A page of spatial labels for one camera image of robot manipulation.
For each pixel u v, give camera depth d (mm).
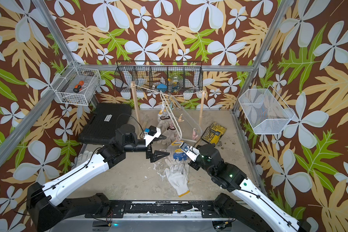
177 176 839
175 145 834
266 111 817
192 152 564
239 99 1112
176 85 958
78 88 800
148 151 577
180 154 746
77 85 803
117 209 750
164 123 932
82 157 932
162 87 942
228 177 465
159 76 978
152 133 556
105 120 1043
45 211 378
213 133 1014
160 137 575
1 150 516
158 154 586
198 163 611
